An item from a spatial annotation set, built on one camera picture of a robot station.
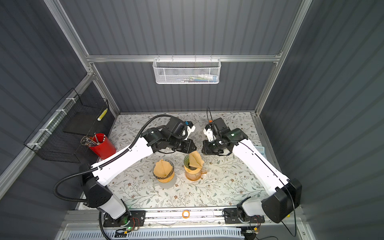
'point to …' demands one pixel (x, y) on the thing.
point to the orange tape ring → (184, 217)
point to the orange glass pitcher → (195, 176)
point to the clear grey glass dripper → (163, 169)
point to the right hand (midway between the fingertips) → (204, 152)
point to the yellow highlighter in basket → (100, 118)
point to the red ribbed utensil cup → (105, 149)
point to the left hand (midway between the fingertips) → (196, 148)
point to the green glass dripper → (186, 163)
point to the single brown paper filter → (163, 171)
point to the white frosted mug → (167, 185)
